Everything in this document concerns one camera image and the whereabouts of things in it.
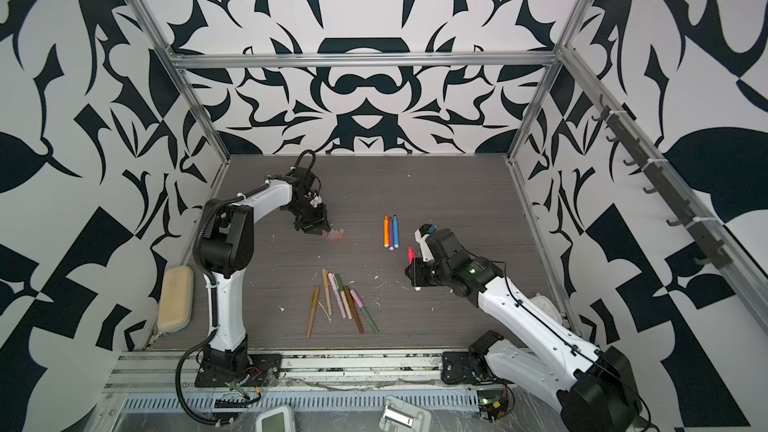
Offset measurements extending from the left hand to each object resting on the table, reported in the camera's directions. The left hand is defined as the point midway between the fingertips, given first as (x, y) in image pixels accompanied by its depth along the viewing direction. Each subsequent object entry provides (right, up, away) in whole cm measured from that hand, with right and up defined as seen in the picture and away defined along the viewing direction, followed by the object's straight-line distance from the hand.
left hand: (329, 224), depth 98 cm
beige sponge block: (-39, -18, -16) cm, 46 cm away
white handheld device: (-5, -37, -33) cm, 50 cm away
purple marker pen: (+20, -3, -1) cm, 21 cm away
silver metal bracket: (+21, -39, -31) cm, 54 cm away
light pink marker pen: (+4, -17, -12) cm, 21 cm away
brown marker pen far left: (-2, -20, -14) cm, 24 cm away
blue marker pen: (+22, -5, -2) cm, 22 cm away
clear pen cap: (+1, -3, -2) cm, 4 cm away
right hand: (+24, -9, -20) cm, 33 cm away
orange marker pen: (+19, -2, 0) cm, 19 cm away
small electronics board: (+44, -39, -27) cm, 64 cm away
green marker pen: (+13, -21, -15) cm, 29 cm away
